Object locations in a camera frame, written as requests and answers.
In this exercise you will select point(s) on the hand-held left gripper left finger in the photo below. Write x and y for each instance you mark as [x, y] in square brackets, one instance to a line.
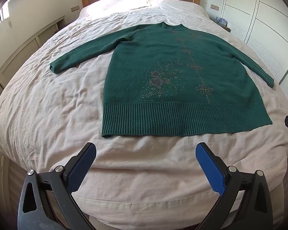
[82, 170]

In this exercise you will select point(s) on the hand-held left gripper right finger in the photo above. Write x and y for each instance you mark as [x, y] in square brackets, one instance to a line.
[210, 167]

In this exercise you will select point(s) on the green knit sweater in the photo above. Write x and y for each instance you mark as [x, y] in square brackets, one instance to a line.
[170, 88]

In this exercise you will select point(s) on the bed with beige cover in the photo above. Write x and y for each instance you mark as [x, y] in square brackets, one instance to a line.
[50, 105]

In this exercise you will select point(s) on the white wardrobe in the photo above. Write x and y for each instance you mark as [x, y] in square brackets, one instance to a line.
[266, 12]

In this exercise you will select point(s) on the wooden nightstand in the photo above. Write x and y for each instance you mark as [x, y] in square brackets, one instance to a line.
[226, 29]

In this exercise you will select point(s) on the blue container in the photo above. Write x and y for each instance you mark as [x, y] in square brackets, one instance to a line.
[222, 21]

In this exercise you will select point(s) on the window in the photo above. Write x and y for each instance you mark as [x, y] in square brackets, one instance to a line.
[4, 10]

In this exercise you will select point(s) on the beige wall switch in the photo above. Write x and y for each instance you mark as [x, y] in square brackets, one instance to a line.
[214, 6]
[75, 8]

